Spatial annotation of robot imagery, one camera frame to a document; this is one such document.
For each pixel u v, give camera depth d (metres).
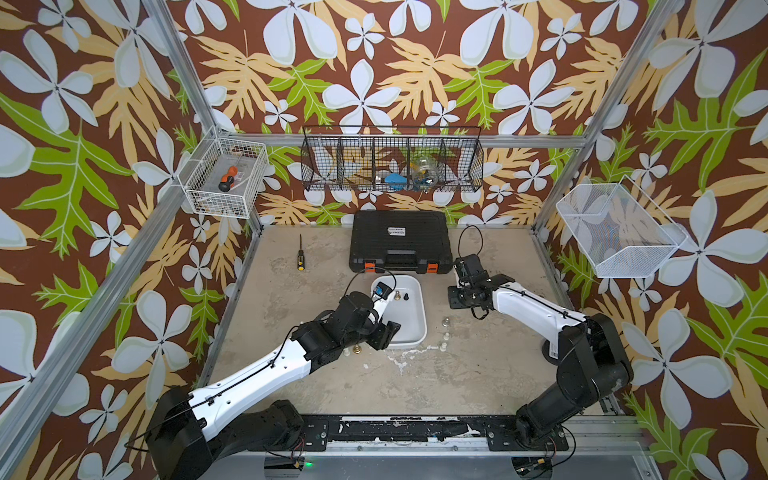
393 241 1.09
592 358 0.45
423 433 0.75
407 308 0.97
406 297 0.99
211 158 0.87
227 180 0.80
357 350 0.87
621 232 0.81
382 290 0.66
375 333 0.66
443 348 0.88
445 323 0.93
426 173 0.98
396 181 0.95
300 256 1.10
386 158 0.98
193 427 0.40
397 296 0.98
